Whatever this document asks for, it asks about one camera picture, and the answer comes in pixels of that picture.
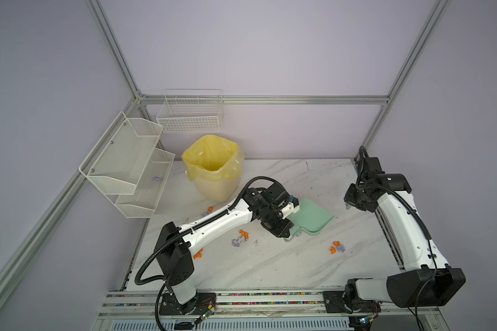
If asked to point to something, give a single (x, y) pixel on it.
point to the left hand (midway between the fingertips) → (285, 235)
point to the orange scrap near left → (198, 254)
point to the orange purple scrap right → (338, 247)
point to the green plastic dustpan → (310, 218)
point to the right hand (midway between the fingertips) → (350, 199)
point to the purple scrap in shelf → (157, 180)
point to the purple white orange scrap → (243, 238)
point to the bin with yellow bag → (215, 165)
